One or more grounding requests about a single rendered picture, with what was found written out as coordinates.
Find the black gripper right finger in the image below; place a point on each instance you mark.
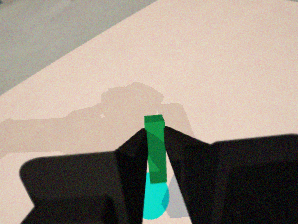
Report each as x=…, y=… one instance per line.
x=202, y=169

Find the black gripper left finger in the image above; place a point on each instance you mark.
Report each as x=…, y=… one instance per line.
x=120, y=174

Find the green rectangular post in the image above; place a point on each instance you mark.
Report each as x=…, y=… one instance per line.
x=154, y=126

